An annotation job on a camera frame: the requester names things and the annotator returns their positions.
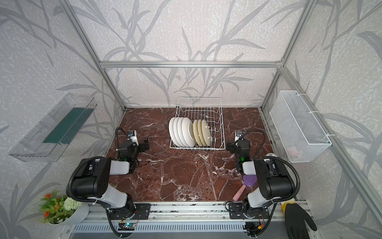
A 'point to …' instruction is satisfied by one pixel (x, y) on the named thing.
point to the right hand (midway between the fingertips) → (237, 138)
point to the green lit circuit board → (127, 226)
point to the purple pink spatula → (248, 180)
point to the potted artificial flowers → (59, 209)
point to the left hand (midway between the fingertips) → (140, 138)
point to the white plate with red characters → (171, 131)
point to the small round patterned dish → (271, 154)
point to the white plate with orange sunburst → (175, 132)
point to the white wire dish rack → (208, 108)
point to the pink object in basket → (292, 151)
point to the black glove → (295, 218)
